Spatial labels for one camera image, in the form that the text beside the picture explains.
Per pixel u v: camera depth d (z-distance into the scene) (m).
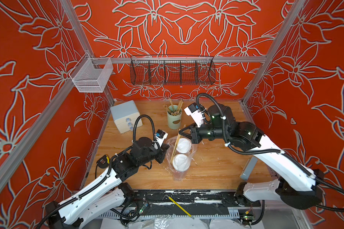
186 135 0.57
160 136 0.59
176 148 0.73
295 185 0.39
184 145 0.74
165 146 0.68
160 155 0.61
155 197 0.74
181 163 0.64
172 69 0.97
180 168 0.65
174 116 0.91
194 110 0.51
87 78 0.91
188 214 0.69
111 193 0.59
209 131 0.49
